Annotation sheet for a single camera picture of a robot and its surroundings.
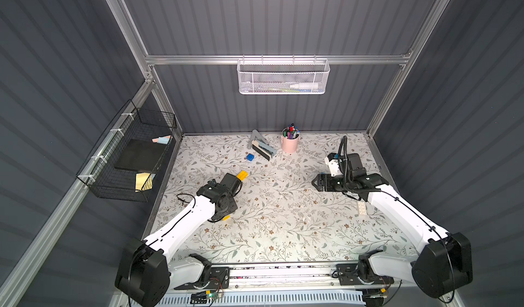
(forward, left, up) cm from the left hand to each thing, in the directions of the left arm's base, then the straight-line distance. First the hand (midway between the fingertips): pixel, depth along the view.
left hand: (229, 210), depth 82 cm
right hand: (+9, -37, +7) cm, 39 cm away
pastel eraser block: (+22, +27, +19) cm, 39 cm away
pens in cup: (+40, -28, +5) cm, 49 cm away
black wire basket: (+1, +37, +26) cm, 45 cm away
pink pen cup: (+38, -28, -3) cm, 47 cm away
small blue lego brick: (+33, -6, -7) cm, 34 cm away
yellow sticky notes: (-2, +22, +25) cm, 34 cm away
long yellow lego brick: (+22, -3, -7) cm, 24 cm away
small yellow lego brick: (+1, +2, -9) cm, 9 cm away
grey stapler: (+40, -12, -5) cm, 42 cm away
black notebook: (+13, +32, +19) cm, 40 cm away
